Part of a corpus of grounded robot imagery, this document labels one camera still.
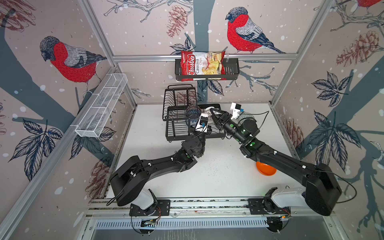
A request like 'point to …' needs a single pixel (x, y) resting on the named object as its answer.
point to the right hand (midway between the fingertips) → (206, 114)
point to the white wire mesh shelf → (95, 117)
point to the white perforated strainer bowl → (209, 113)
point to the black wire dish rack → (185, 120)
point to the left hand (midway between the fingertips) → (202, 114)
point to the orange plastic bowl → (265, 169)
